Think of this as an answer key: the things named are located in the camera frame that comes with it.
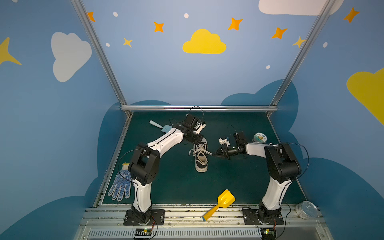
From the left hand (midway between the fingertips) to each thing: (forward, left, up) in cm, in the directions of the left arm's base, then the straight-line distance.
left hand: (200, 138), depth 93 cm
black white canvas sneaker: (-10, -1, -6) cm, 11 cm away
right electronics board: (-48, -34, -14) cm, 60 cm away
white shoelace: (-5, -1, -5) cm, 7 cm away
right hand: (-9, -9, -4) cm, 13 cm away
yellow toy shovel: (-33, -14, -11) cm, 37 cm away
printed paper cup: (+4, -40, -4) cm, 41 cm away
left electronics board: (-48, +28, -14) cm, 58 cm away
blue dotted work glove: (-26, +44, -10) cm, 53 cm away
